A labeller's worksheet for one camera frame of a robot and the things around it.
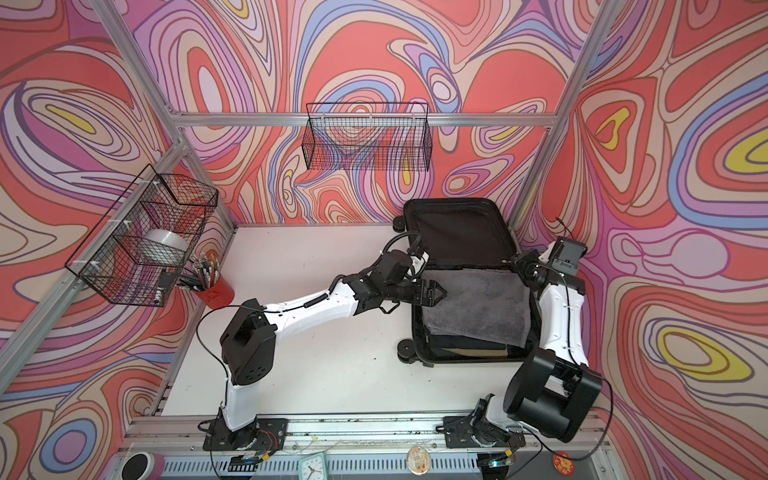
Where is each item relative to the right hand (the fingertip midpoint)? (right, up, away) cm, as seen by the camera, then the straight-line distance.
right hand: (515, 264), depth 83 cm
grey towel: (-7, -12, +3) cm, 14 cm away
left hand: (-22, -7, -5) cm, 23 cm away
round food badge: (-29, -46, -14) cm, 56 cm away
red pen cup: (-89, -7, +5) cm, 90 cm away
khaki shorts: (-10, -25, +1) cm, 27 cm away
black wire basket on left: (-100, +1, -17) cm, 101 cm away
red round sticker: (+5, -46, -14) cm, 49 cm away
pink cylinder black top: (-91, -44, -18) cm, 103 cm away
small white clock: (-53, -46, -15) cm, 72 cm away
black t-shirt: (-19, -22, -1) cm, 29 cm away
